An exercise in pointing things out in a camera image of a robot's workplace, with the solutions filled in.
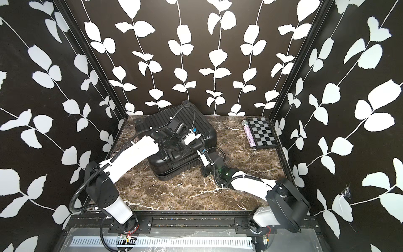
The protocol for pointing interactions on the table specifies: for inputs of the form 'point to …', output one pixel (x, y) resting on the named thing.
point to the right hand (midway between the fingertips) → (198, 160)
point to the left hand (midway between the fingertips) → (191, 145)
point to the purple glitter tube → (249, 134)
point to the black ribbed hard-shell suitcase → (167, 164)
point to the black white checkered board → (261, 132)
